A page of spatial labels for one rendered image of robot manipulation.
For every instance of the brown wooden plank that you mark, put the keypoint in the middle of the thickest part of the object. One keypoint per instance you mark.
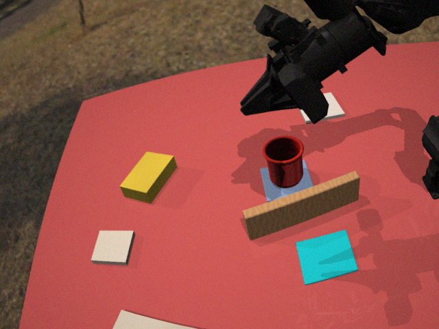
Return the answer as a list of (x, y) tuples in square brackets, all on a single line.
[(301, 206)]

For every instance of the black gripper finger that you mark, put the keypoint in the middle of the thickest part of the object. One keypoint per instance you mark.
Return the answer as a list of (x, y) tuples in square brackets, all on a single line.
[(271, 97), (262, 81)]

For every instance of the cream flat square pad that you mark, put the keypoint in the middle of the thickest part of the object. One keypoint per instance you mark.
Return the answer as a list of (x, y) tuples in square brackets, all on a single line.
[(334, 110)]

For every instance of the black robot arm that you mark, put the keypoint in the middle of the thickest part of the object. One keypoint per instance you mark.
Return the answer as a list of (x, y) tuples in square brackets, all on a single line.
[(355, 34)]

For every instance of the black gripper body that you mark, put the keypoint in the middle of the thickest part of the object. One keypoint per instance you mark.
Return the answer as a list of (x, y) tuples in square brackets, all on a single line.
[(302, 75)]

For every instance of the beige flat square block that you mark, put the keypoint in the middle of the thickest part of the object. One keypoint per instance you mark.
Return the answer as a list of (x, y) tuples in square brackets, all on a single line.
[(113, 247)]

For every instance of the beige flat rectangular block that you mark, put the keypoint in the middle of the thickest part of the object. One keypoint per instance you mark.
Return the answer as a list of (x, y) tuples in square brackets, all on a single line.
[(128, 320)]

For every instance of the red cup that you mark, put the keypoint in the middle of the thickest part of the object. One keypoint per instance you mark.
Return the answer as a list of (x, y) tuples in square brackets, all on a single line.
[(284, 159)]

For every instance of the yellow rectangular block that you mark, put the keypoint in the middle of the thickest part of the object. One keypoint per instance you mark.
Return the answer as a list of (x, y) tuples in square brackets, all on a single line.
[(148, 177)]

